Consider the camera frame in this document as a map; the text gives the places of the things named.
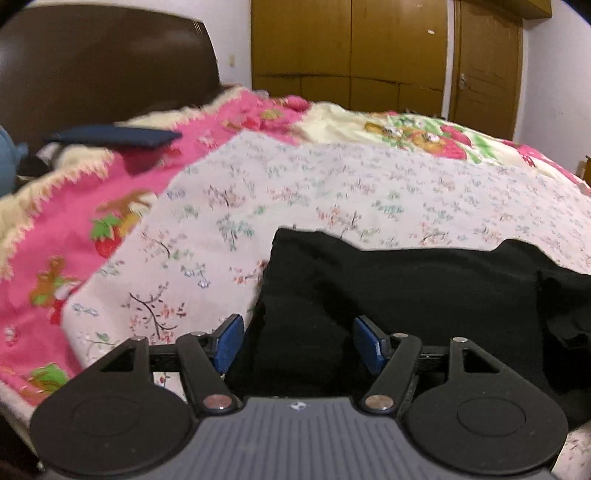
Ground yellow wooden side table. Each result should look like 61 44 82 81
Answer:
582 155 591 186

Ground dark brown headboard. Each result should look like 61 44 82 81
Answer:
1 4 222 151

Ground dark blue flat case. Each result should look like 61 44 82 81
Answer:
44 124 182 150

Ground floral white pink bedspread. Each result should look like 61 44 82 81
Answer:
1 89 590 479

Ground blue plush toy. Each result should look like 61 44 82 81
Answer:
0 127 28 197

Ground brown wooden door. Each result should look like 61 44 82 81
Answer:
450 1 523 140

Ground black pants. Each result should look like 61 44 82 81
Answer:
226 229 590 427

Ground brown wooden wardrobe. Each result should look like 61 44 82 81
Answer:
252 0 448 116

